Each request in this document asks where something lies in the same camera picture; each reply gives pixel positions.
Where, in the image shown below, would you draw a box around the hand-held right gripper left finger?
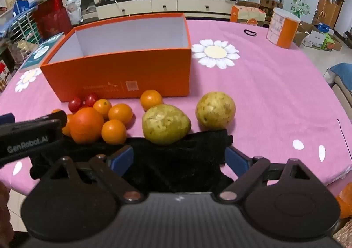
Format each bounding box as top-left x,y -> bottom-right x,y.
41,145 -> 145,204

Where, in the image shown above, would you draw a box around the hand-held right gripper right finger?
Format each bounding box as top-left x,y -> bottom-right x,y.
219,146 -> 317,204

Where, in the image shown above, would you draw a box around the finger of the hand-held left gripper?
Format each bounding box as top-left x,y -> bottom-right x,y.
33,111 -> 68,129

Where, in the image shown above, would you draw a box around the red cherry tomato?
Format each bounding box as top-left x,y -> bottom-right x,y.
68,98 -> 83,113
85,93 -> 99,107

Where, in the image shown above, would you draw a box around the large orange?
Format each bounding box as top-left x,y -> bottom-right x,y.
69,107 -> 105,144

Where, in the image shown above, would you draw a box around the yellow-green pear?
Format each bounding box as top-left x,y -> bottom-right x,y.
142,104 -> 191,146
195,92 -> 236,130

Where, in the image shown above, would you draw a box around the orange cardboard box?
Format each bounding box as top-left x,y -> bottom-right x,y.
39,13 -> 192,103

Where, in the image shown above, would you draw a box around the black cloth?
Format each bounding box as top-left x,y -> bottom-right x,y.
30,128 -> 234,193

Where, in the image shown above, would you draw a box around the teal book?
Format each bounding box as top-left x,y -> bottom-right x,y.
19,32 -> 65,72

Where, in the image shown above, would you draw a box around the pink floral tablecloth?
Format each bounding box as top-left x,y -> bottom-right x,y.
0,17 -> 352,202

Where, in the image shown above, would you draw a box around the red gift bag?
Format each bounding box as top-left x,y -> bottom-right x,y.
34,0 -> 73,41

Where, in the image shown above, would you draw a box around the white plastic bag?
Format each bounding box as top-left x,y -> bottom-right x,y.
65,0 -> 83,25

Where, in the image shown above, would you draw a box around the blue cushion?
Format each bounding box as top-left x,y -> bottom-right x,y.
324,62 -> 352,105

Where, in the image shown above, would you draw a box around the orange and white canister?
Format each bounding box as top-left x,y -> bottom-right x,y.
266,7 -> 301,49

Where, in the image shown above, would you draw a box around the orange and white carton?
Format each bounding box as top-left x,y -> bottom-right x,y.
230,4 -> 267,27

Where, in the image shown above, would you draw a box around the green and white box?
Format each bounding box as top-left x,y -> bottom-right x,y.
302,29 -> 343,52

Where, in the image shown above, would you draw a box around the white tv cabinet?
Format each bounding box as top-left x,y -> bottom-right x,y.
95,0 -> 238,20

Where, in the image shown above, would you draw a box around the wire rack cart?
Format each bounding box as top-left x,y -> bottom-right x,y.
0,0 -> 42,45

